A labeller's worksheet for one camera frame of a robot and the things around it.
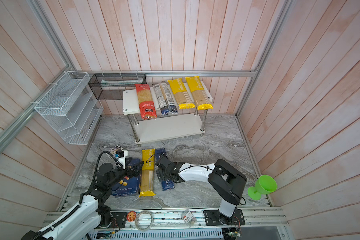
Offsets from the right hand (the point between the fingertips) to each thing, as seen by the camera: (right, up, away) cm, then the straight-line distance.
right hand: (164, 170), depth 89 cm
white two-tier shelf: (-16, +23, +12) cm, 30 cm away
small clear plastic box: (+13, -19, -17) cm, 29 cm away
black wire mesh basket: (-39, +55, +14) cm, 69 cm away
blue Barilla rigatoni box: (-18, -6, -11) cm, 22 cm away
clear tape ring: (-13, -19, -16) cm, 28 cm away
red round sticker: (-16, -19, -15) cm, 29 cm away
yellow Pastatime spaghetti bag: (-10, -1, -2) cm, 10 cm away
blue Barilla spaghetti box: (+2, -6, -8) cm, 10 cm away
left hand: (-14, +7, -8) cm, 18 cm away
